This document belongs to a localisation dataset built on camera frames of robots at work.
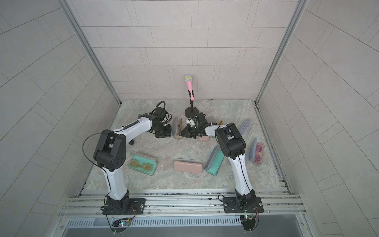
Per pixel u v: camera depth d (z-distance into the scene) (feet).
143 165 2.71
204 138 3.08
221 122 3.34
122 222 2.14
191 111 3.60
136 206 2.33
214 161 2.65
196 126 2.84
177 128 2.91
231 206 2.32
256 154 2.81
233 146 1.88
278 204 2.38
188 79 3.08
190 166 2.60
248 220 2.24
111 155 1.63
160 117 2.51
